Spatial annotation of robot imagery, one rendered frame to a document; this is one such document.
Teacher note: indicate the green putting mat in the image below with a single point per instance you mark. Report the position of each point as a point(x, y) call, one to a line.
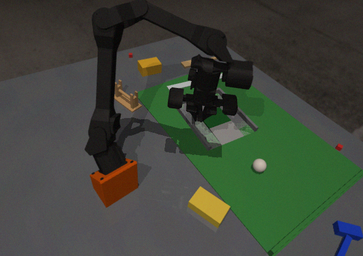
point(303, 171)

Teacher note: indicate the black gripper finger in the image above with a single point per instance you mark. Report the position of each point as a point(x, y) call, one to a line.
point(207, 113)
point(192, 112)

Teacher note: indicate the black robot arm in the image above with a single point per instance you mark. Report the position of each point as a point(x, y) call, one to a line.
point(108, 25)

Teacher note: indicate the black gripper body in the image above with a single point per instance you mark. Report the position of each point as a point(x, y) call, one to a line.
point(203, 97)

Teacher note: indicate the white golf ball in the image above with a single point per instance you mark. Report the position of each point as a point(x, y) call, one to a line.
point(259, 165)

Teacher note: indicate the white flat strip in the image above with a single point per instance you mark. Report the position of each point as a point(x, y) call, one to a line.
point(183, 84)

